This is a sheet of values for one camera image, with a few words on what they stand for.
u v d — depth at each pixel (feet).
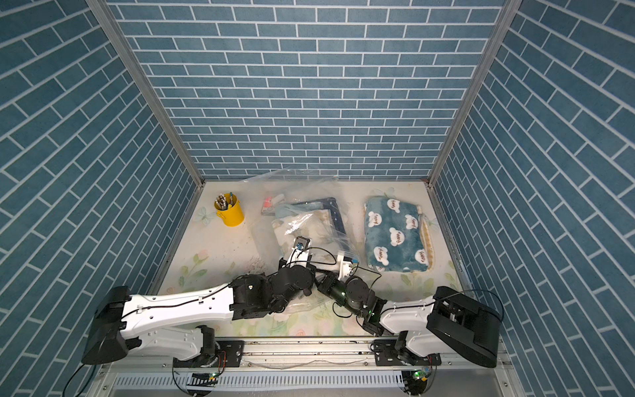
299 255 1.95
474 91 2.92
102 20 2.33
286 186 3.74
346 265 2.42
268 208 3.57
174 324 1.46
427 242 3.24
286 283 1.64
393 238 3.01
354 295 1.99
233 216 3.25
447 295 1.50
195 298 1.51
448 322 1.41
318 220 3.01
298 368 2.37
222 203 2.99
